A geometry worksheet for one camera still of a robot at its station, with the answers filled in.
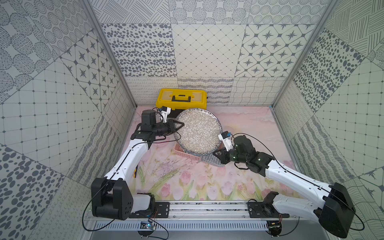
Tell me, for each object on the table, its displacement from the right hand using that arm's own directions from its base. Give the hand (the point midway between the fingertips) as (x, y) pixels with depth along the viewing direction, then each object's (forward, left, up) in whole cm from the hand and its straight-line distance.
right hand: (214, 154), depth 77 cm
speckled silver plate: (+7, +8, +6) cm, 12 cm away
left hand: (+13, +17, +12) cm, 24 cm away
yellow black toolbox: (+39, +23, +2) cm, 45 cm away
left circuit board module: (-31, +33, -16) cm, 48 cm away
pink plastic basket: (+7, +21, -7) cm, 23 cm away
